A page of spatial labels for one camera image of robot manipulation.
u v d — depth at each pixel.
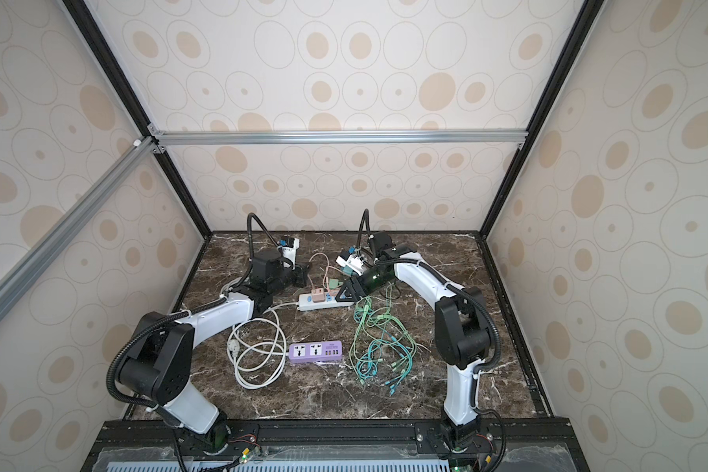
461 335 0.51
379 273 0.76
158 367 0.45
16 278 0.55
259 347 0.90
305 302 0.97
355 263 0.81
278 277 0.75
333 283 1.03
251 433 0.75
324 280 1.05
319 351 0.85
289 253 0.81
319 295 0.94
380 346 0.90
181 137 0.90
